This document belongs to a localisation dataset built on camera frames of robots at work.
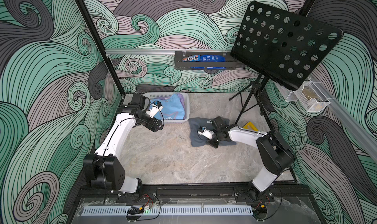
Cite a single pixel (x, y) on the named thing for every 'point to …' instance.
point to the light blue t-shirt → (172, 107)
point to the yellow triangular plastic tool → (250, 124)
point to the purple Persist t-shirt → (181, 98)
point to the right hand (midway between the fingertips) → (211, 140)
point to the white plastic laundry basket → (187, 107)
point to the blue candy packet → (204, 58)
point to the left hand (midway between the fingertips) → (156, 121)
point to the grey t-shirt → (194, 124)
